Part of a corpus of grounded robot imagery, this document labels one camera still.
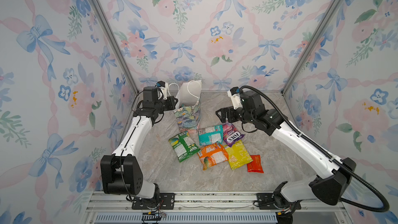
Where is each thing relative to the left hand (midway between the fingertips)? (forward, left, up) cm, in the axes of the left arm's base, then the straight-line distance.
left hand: (178, 98), depth 82 cm
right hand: (-9, -23, +3) cm, 25 cm away
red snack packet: (-27, -42, -24) cm, 55 cm away
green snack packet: (-16, -3, -23) cm, 28 cm away
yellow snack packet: (-21, -33, -24) cm, 46 cm away
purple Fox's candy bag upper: (-9, -31, -23) cm, 39 cm away
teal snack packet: (-10, -18, -22) cm, 30 cm away
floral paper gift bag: (0, -5, 0) cm, 5 cm away
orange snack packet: (-22, -18, -23) cm, 36 cm away
